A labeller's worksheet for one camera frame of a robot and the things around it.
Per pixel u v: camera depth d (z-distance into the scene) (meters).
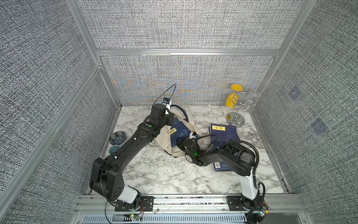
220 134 0.95
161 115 0.62
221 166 0.78
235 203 0.73
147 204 0.73
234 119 1.10
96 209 0.72
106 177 0.41
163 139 0.88
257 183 0.67
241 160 0.52
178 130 1.01
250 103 1.02
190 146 0.73
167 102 0.69
